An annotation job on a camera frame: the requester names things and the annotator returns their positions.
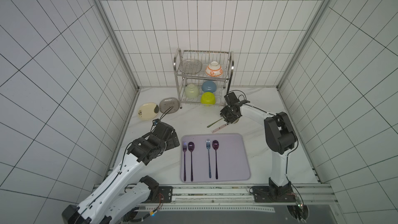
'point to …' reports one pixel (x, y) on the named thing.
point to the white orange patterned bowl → (214, 69)
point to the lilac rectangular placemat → (231, 156)
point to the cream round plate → (146, 111)
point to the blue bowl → (209, 86)
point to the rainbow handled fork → (214, 123)
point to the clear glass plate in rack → (190, 67)
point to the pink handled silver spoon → (219, 127)
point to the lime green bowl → (208, 98)
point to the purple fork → (184, 144)
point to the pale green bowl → (192, 90)
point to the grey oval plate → (167, 103)
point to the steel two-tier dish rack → (202, 78)
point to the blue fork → (208, 141)
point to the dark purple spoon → (215, 144)
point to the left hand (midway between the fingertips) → (166, 144)
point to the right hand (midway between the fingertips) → (215, 116)
